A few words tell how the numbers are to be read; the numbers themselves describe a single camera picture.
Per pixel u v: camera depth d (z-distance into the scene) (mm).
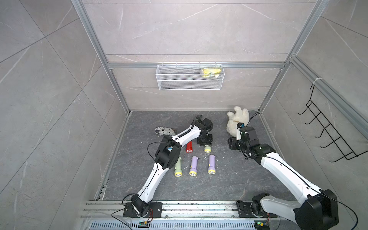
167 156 609
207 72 850
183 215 730
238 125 737
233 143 730
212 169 852
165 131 1032
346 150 600
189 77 1005
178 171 839
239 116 1009
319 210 385
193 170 837
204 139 863
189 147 951
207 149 927
